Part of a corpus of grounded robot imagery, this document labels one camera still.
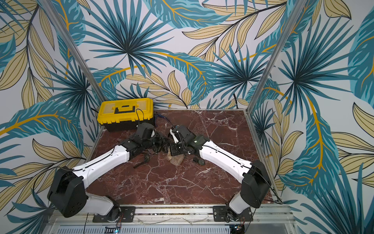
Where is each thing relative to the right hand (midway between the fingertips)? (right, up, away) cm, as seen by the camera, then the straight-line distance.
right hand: (170, 148), depth 78 cm
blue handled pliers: (-14, +20, +37) cm, 45 cm away
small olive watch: (+15, -9, +14) cm, 22 cm away
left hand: (+1, +4, +1) cm, 4 cm away
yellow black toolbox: (-33, +19, +18) cm, 42 cm away
